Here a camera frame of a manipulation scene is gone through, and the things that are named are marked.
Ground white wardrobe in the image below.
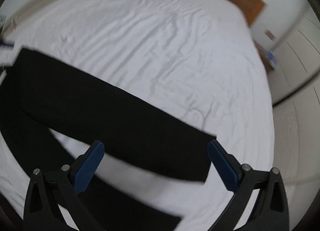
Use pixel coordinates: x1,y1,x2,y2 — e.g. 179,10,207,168
268,10,319,104

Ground blue item on nightstand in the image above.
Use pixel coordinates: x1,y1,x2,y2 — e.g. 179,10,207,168
266,51,278,70

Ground white bed sheet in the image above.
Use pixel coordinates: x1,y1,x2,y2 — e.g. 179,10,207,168
1,0,274,230

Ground black pants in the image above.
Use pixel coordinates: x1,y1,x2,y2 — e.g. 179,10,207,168
0,47,218,231

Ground wall socket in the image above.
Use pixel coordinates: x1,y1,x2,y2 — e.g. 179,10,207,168
264,29,277,41

